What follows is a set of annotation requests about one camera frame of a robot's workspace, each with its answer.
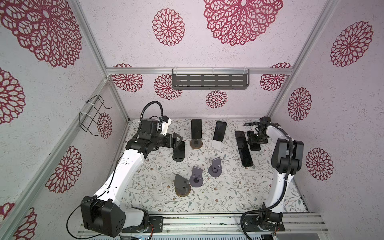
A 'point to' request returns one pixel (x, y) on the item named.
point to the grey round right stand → (215, 169)
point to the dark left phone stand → (178, 157)
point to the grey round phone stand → (196, 179)
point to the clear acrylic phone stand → (216, 144)
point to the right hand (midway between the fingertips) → (256, 138)
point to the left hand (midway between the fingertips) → (176, 140)
